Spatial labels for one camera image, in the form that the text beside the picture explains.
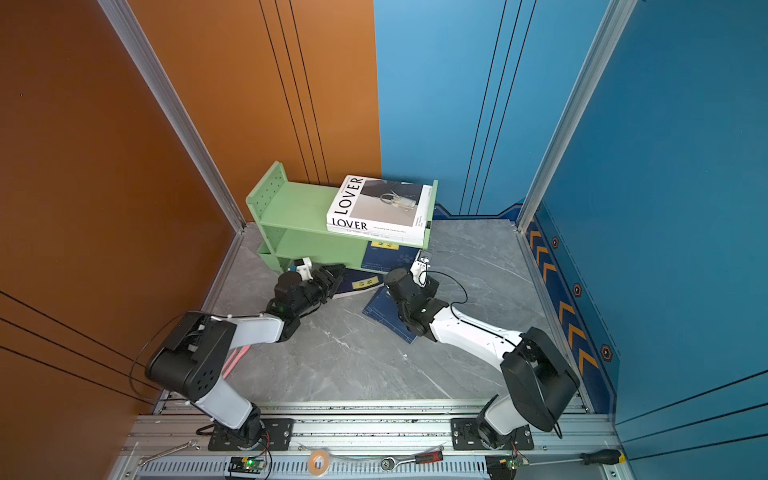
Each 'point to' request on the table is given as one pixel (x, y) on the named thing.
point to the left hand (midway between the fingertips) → (347, 268)
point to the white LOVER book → (381, 204)
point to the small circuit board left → (246, 464)
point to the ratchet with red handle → (390, 464)
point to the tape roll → (318, 462)
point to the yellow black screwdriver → (597, 457)
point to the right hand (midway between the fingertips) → (404, 273)
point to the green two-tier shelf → (291, 222)
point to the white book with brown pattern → (377, 236)
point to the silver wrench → (191, 443)
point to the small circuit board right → (503, 467)
